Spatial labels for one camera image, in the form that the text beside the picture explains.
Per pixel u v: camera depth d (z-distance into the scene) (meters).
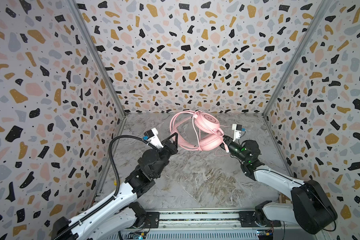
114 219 0.56
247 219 0.73
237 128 0.73
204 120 0.55
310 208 0.43
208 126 0.55
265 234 0.72
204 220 0.76
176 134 0.67
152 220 0.74
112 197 0.46
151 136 0.59
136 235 0.70
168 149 0.59
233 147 0.71
